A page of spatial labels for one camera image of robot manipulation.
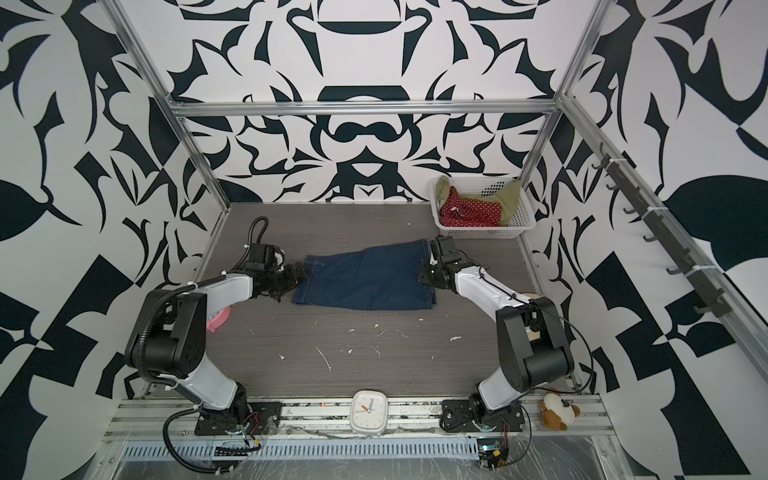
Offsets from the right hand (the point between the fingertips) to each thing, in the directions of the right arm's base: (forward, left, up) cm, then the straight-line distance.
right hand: (424, 269), depth 92 cm
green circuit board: (-45, -13, -10) cm, 47 cm away
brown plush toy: (-37, -29, -6) cm, 48 cm away
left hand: (+1, +38, -2) cm, 38 cm away
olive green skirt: (+34, -34, -3) cm, 48 cm away
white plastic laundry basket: (+22, -37, -3) cm, 43 cm away
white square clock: (-37, +16, -5) cm, 40 cm away
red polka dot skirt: (+25, -15, -1) cm, 29 cm away
